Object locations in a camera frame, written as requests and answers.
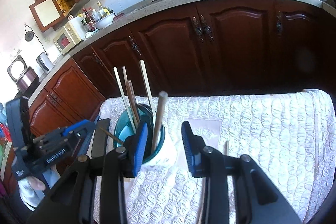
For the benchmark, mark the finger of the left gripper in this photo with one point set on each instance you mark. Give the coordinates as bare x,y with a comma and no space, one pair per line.
76,126

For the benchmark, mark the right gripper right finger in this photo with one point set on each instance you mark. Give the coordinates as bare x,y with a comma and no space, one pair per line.
257,199

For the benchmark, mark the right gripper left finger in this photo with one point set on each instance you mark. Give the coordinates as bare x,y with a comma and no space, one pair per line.
72,198

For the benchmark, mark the brown wooden chopstick two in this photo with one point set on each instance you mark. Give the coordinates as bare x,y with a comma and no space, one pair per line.
111,136

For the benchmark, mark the light bamboo chopstick one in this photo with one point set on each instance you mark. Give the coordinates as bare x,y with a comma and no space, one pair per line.
124,99

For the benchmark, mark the wood handled metal fork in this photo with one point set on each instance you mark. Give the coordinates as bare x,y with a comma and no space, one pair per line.
132,100

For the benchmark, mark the brown wooden chopstick one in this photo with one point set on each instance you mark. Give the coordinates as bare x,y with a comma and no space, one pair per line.
162,99

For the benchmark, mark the light bamboo chopstick two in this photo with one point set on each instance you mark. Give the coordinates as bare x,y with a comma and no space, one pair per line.
147,86

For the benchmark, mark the dark wooden kitchen cabinets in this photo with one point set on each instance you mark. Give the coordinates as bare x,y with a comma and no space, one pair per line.
205,48

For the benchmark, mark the gloved left hand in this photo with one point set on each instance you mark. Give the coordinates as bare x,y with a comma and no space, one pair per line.
31,188

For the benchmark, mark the black rectangular phone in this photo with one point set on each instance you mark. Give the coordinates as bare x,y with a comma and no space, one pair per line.
100,138

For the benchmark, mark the rice cooker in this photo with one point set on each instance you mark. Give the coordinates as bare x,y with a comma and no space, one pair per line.
24,77

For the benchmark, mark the steel electric kettle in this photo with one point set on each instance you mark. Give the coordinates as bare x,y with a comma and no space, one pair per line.
44,62

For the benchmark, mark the white quilted table cloth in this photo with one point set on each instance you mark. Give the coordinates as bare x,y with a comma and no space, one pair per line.
290,136

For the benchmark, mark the white floral utensil jar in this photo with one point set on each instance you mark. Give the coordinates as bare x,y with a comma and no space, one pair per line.
164,155

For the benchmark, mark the white microwave oven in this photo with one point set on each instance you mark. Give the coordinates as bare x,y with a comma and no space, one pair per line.
71,34

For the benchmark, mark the brown sauce bottle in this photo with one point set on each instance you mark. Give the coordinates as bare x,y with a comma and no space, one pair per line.
89,20

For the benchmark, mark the white mixing bowl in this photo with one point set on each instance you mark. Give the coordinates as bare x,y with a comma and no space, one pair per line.
104,22

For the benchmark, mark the oil bottle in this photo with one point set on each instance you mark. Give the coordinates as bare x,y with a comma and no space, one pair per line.
103,11

